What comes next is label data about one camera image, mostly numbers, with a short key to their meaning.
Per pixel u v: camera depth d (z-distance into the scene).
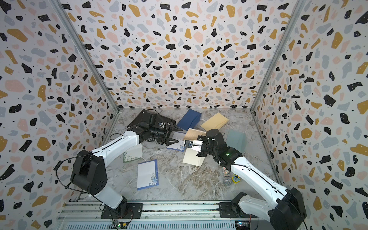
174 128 0.74
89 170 0.45
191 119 1.17
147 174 0.86
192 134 0.82
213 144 0.58
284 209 0.38
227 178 0.82
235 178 0.84
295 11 0.73
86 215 0.74
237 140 1.03
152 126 0.72
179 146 0.97
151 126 0.70
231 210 0.67
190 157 0.95
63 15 0.72
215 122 1.14
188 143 0.63
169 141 0.79
